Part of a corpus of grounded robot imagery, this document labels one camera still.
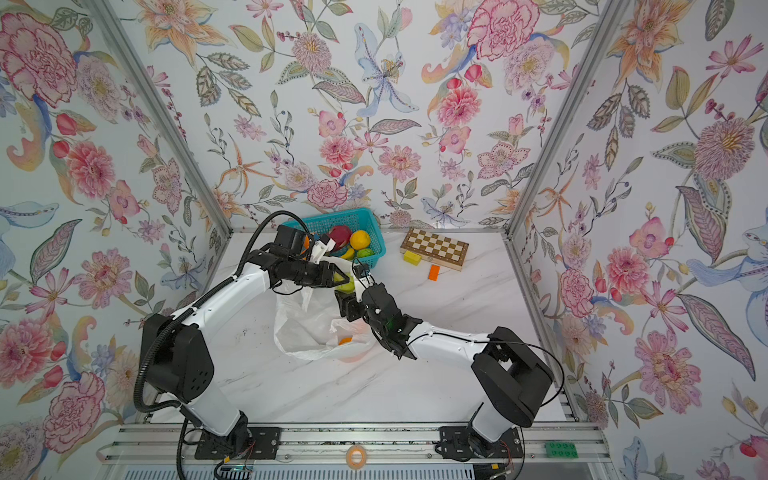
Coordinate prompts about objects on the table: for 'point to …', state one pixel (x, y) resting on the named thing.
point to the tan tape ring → (349, 460)
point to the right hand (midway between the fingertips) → (344, 287)
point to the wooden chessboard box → (435, 249)
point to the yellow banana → (349, 254)
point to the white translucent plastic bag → (309, 324)
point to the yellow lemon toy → (360, 240)
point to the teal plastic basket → (358, 219)
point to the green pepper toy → (348, 287)
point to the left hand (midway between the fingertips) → (345, 280)
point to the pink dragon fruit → (341, 235)
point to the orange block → (433, 272)
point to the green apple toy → (366, 252)
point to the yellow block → (412, 257)
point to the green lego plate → (562, 450)
